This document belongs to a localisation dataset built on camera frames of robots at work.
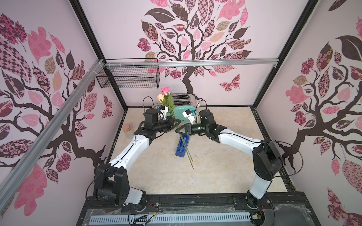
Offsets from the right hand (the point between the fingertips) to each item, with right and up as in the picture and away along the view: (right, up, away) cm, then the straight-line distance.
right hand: (175, 131), depth 76 cm
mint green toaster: (+3, +19, +25) cm, 31 cm away
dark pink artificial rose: (-3, +14, +4) cm, 15 cm away
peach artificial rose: (-9, +19, +4) cm, 22 cm away
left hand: (+3, +4, +3) cm, 6 cm away
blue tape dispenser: (+3, -13, +14) cm, 19 cm away
